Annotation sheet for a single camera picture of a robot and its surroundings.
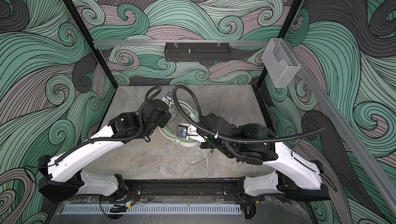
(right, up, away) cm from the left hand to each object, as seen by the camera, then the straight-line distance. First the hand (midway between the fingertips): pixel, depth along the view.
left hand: (164, 106), depth 68 cm
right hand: (+16, -5, -13) cm, 21 cm away
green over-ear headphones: (+3, -11, -1) cm, 11 cm away
